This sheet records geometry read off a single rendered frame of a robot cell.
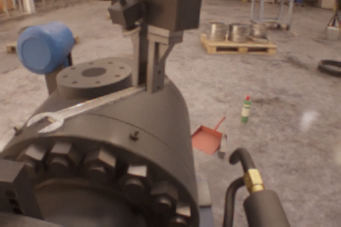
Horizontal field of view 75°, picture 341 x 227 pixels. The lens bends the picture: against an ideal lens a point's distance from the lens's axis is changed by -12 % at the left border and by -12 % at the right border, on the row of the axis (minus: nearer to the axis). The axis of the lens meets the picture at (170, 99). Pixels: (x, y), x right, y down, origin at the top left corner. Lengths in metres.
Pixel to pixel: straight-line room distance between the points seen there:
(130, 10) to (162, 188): 0.36
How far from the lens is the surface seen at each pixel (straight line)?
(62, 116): 0.32
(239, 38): 4.34
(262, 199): 0.51
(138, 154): 0.51
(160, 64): 0.36
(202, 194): 1.22
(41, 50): 0.87
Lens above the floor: 1.17
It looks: 27 degrees down
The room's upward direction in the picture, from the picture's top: straight up
